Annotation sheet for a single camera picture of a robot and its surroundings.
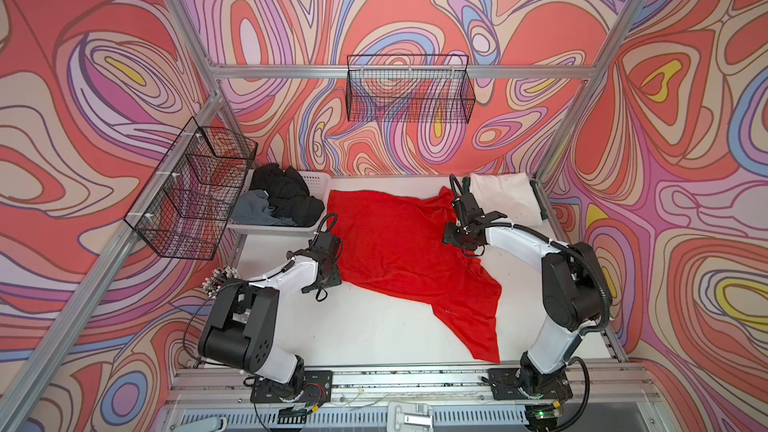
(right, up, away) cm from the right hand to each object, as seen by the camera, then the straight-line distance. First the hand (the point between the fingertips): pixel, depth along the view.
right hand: (452, 243), depth 95 cm
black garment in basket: (-55, +16, +6) cm, 58 cm away
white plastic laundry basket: (-47, +20, +15) cm, 53 cm away
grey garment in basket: (-66, +11, +3) cm, 67 cm away
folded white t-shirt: (+25, +16, +13) cm, 33 cm away
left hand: (-40, -10, -2) cm, 41 cm away
